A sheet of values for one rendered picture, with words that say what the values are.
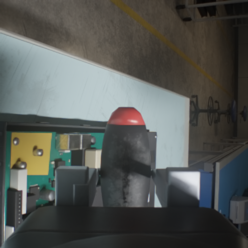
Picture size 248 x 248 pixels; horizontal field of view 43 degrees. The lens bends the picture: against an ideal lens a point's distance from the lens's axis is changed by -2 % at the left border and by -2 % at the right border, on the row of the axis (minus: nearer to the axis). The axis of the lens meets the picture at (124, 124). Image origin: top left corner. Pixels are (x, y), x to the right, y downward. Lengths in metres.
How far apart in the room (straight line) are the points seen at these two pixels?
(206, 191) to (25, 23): 1.28
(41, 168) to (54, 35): 1.76
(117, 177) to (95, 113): 0.18
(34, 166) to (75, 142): 0.04
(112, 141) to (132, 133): 0.01
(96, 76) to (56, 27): 1.67
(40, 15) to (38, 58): 1.64
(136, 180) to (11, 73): 0.12
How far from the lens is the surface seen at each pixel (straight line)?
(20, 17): 1.78
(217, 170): 1.70
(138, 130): 0.16
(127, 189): 0.16
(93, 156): 0.27
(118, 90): 0.38
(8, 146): 0.22
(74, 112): 0.30
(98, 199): 0.30
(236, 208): 2.24
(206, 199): 1.74
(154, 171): 0.17
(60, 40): 2.02
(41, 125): 0.24
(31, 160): 0.24
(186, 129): 0.70
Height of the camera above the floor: 1.17
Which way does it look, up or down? 25 degrees down
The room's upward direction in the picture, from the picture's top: 91 degrees clockwise
